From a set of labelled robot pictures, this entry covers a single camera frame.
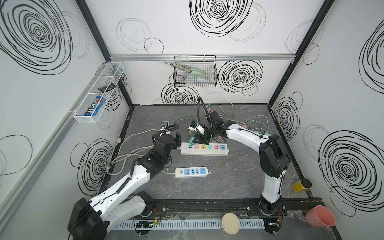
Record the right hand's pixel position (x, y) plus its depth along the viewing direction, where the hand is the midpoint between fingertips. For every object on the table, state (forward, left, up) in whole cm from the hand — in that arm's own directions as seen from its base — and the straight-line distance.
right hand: (194, 137), depth 87 cm
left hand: (-3, +12, +9) cm, 16 cm away
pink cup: (-38, -55, -2) cm, 67 cm away
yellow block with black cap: (-25, -54, -4) cm, 59 cm away
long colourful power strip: (-3, -14, -9) cm, 17 cm away
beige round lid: (-41, -17, -6) cm, 44 cm away
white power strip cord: (-3, +41, -12) cm, 42 cm away
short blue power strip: (-17, +1, -9) cm, 19 cm away
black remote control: (+17, +45, +24) cm, 54 cm away
